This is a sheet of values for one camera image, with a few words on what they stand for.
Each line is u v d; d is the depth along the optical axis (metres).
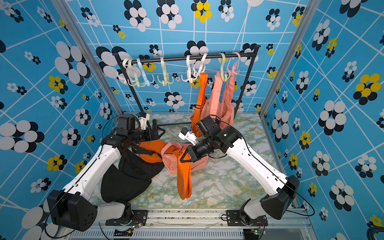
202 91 0.75
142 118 0.70
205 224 0.72
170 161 0.89
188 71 0.69
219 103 0.82
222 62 0.68
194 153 0.55
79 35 0.78
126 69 0.68
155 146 0.94
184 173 0.60
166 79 0.70
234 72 0.74
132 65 0.64
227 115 0.95
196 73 0.71
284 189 0.39
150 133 0.68
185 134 0.60
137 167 0.89
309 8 0.68
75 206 0.38
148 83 0.68
